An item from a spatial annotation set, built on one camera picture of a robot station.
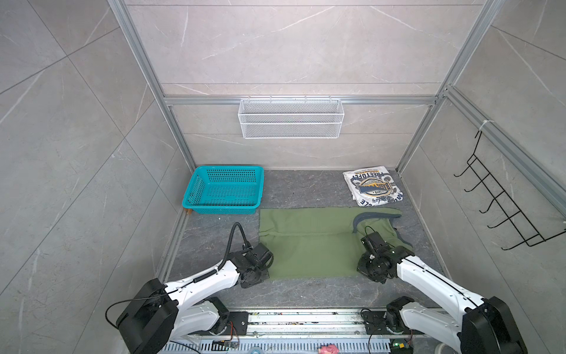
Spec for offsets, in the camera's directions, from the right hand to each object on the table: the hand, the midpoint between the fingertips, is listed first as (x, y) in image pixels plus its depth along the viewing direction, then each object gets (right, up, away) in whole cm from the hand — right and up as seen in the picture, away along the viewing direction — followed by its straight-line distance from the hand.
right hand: (360, 268), depth 85 cm
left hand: (-38, -1, -1) cm, 38 cm away
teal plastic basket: (-61, +31, +25) cm, 73 cm away
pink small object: (-16, -18, -19) cm, 31 cm away
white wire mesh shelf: (-27, +64, +16) cm, 71 cm away
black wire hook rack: (+38, +19, -26) cm, 50 cm away
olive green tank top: (-13, +8, +8) cm, 18 cm away
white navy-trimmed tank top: (+15, +33, +25) cm, 44 cm away
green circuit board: (+8, -20, -15) cm, 26 cm away
